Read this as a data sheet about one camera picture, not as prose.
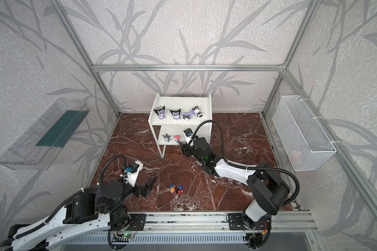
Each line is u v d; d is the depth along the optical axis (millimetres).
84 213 473
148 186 586
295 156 746
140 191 572
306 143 608
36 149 634
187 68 1429
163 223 752
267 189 442
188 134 705
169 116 738
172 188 825
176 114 693
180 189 825
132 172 544
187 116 693
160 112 690
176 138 826
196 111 728
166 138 824
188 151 739
